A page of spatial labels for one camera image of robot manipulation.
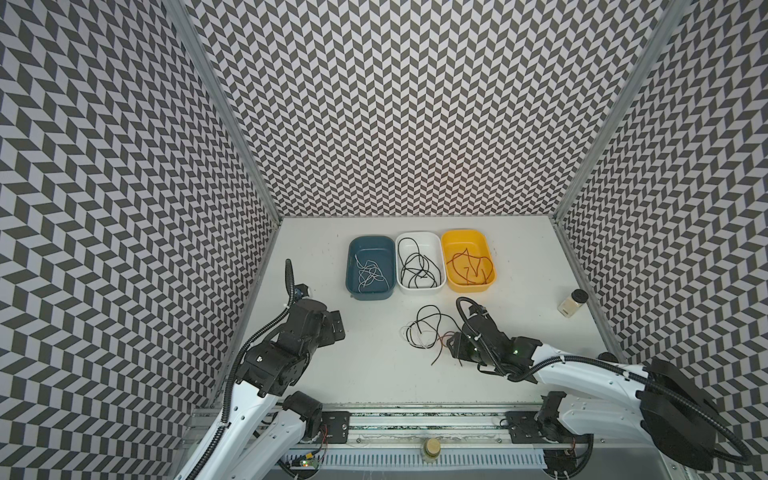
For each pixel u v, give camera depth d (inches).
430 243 41.8
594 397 20.0
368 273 39.9
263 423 17.9
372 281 38.2
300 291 24.9
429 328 35.9
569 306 34.9
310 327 20.9
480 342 24.5
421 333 35.0
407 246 42.0
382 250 42.7
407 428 29.3
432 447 23.1
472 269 38.0
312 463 25.8
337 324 25.9
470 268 38.1
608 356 29.6
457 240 41.6
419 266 41.1
